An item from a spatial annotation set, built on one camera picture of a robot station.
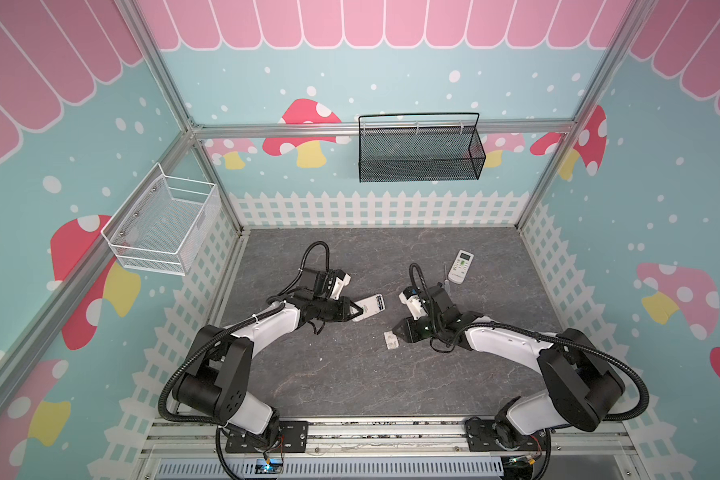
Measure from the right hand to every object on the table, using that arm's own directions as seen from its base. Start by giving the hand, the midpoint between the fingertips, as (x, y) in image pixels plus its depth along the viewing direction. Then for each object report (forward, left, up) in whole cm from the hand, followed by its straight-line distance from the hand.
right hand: (395, 328), depth 87 cm
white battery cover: (-2, +1, -5) cm, 5 cm away
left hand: (+3, +11, +2) cm, 11 cm away
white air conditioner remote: (+26, -25, -4) cm, 36 cm away
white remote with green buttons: (+7, +7, 0) cm, 10 cm away
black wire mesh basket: (+48, -9, +30) cm, 57 cm away
